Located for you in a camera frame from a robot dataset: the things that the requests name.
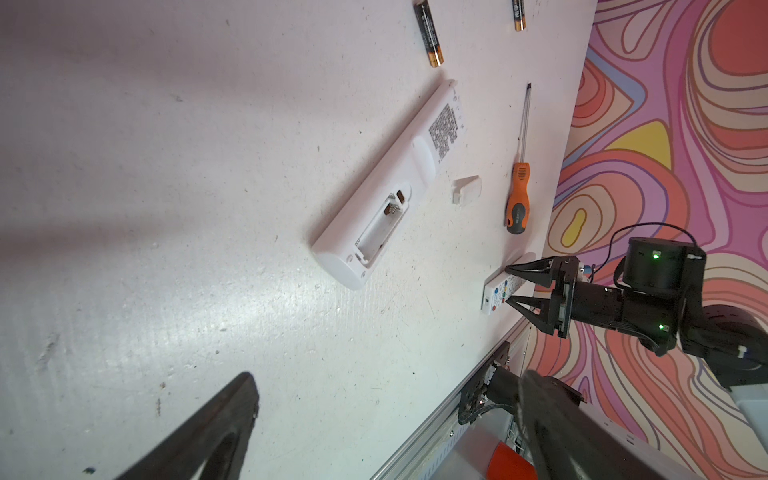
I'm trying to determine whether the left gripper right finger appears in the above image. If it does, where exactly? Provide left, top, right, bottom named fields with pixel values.
left=519, top=371, right=699, bottom=479

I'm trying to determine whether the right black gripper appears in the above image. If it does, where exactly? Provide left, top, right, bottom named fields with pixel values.
left=505, top=256, right=681, bottom=356

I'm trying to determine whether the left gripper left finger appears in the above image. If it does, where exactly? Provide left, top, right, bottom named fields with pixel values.
left=119, top=372, right=259, bottom=479

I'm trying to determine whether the small white remote control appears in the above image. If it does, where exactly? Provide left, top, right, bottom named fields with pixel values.
left=481, top=251, right=536, bottom=316

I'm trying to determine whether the orange handle screwdriver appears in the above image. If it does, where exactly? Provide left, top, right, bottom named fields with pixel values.
left=505, top=83, right=532, bottom=235

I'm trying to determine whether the white battery cover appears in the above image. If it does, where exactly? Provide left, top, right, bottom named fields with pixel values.
left=452, top=175, right=483, bottom=207

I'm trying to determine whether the long white remote control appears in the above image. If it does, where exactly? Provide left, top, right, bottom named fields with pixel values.
left=312, top=80, right=466, bottom=291

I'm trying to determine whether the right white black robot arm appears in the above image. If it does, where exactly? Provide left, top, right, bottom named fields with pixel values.
left=505, top=237, right=767, bottom=444

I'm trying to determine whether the black gold battery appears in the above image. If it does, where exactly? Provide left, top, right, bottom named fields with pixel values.
left=413, top=0, right=444, bottom=68
left=512, top=0, right=527, bottom=32

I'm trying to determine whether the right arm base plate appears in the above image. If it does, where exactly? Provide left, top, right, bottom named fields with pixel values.
left=457, top=341, right=521, bottom=425

